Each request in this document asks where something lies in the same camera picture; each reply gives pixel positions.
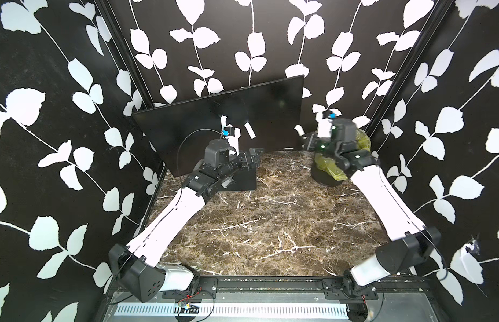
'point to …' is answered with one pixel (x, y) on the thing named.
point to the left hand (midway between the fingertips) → (255, 148)
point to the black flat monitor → (266, 117)
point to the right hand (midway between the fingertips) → (302, 136)
